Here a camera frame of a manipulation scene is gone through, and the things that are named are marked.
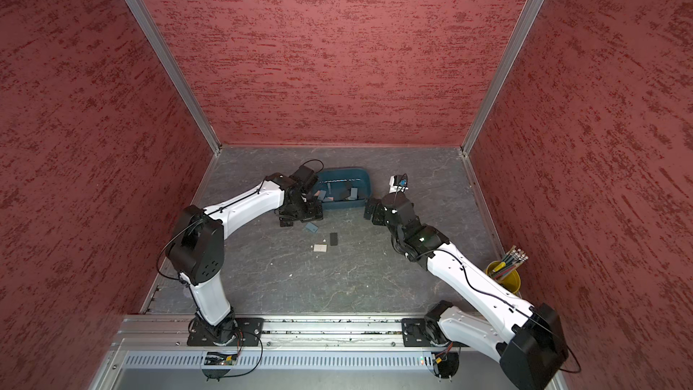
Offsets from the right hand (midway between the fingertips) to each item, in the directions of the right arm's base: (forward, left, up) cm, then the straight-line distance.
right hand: (379, 206), depth 80 cm
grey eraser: (+14, +8, -13) cm, 21 cm away
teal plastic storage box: (+21, +11, -18) cm, 30 cm away
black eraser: (-2, +15, -18) cm, 23 cm away
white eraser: (-5, +20, -18) cm, 27 cm away
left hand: (0, +24, -11) cm, 26 cm away
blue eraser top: (+3, +23, -17) cm, 29 cm away
